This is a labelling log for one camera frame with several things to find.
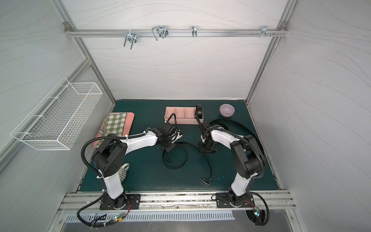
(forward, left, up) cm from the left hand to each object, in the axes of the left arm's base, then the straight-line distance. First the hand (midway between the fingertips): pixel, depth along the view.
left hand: (172, 145), depth 93 cm
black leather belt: (-23, -22, +2) cm, 32 cm away
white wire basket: (-6, +53, +31) cm, 61 cm away
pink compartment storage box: (+27, -7, -2) cm, 28 cm away
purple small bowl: (+30, -40, +1) cm, 50 cm away
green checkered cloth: (+17, +45, 0) cm, 48 cm away
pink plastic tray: (+17, +35, -1) cm, 39 cm away
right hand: (-4, -21, -1) cm, 21 cm away
